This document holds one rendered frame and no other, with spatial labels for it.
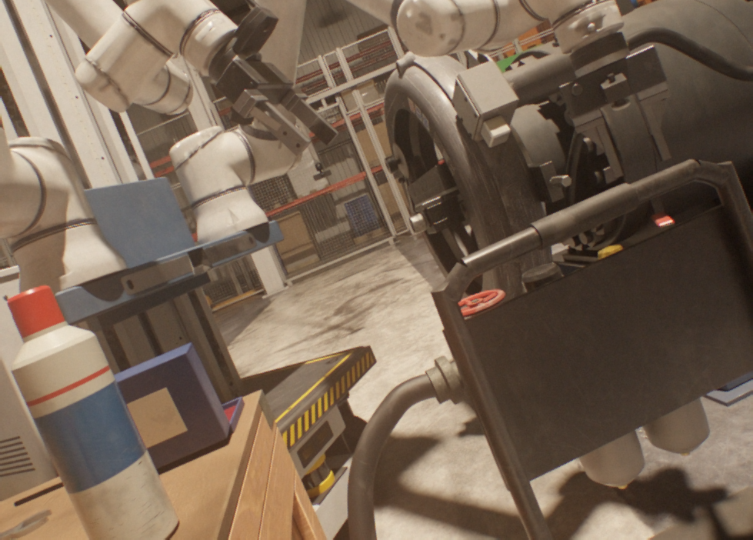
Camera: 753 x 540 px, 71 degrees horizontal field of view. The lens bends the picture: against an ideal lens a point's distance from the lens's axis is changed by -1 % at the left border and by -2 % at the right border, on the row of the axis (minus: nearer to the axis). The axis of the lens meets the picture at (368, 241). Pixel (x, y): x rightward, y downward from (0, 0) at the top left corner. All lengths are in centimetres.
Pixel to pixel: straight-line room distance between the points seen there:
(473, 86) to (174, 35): 54
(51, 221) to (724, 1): 159
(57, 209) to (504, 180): 84
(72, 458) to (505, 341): 43
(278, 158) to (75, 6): 65
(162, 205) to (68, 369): 101
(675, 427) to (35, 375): 68
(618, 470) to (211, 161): 110
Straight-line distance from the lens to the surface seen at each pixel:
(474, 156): 113
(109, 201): 136
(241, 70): 78
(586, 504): 117
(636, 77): 84
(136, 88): 89
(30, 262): 110
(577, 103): 84
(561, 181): 107
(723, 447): 124
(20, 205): 101
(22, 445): 145
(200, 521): 52
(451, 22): 77
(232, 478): 57
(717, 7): 166
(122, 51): 87
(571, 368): 67
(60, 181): 111
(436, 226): 126
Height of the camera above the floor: 65
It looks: 3 degrees down
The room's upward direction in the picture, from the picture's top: 22 degrees counter-clockwise
